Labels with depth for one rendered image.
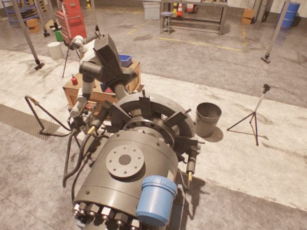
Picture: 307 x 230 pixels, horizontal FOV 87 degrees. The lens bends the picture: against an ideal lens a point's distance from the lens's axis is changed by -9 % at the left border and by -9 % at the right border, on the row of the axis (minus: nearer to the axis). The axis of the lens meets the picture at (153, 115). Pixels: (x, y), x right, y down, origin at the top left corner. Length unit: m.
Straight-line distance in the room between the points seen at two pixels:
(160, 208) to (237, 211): 1.33
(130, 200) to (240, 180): 1.47
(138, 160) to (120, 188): 0.18
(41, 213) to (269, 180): 2.38
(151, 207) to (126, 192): 0.23
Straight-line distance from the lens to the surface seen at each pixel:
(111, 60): 1.46
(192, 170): 1.53
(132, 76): 1.67
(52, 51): 4.80
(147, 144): 1.13
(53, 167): 2.35
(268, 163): 2.49
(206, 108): 2.42
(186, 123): 1.38
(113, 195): 0.97
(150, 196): 0.80
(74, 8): 5.03
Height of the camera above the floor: 1.77
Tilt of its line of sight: 42 degrees down
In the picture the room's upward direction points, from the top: straight up
